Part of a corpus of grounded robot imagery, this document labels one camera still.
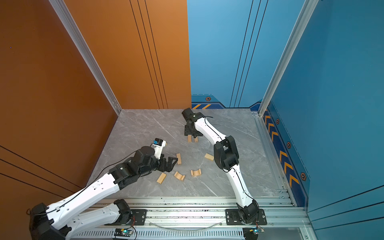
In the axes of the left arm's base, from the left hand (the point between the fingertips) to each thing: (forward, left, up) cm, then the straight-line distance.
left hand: (171, 156), depth 76 cm
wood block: (+23, -8, -16) cm, 29 cm away
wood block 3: (-5, +7, -16) cm, 19 cm away
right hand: (+24, -9, -12) cm, 28 cm away
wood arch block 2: (-2, -13, -16) cm, 21 cm away
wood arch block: (-4, -3, -16) cm, 17 cm away
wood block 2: (+22, -12, -16) cm, 30 cm away
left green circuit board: (-30, +22, -19) cm, 42 cm away
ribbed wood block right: (+9, -21, -17) cm, 28 cm away
